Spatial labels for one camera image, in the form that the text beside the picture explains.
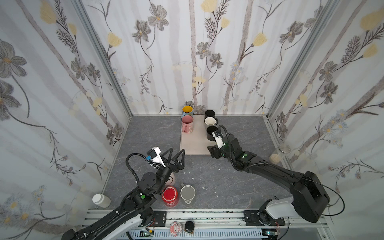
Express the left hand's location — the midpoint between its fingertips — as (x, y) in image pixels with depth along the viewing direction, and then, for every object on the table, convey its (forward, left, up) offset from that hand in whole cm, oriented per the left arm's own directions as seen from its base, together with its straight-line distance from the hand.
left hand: (176, 147), depth 67 cm
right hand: (+10, -19, -10) cm, 24 cm away
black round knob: (-29, -6, -18) cm, 35 cm away
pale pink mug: (-13, +2, -7) cm, 15 cm away
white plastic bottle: (-17, +37, -22) cm, 46 cm away
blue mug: (+46, -5, -21) cm, 50 cm away
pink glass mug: (+30, -5, -19) cm, 36 cm away
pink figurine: (-29, +1, -25) cm, 38 cm away
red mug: (-16, +4, -20) cm, 26 cm away
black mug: (+42, -22, -21) cm, 52 cm away
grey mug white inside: (+35, -22, -21) cm, 47 cm away
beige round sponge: (+5, -60, -24) cm, 65 cm away
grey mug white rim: (-16, -5, -18) cm, 24 cm away
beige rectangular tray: (+21, -12, -30) cm, 39 cm away
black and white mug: (+24, -20, -18) cm, 36 cm away
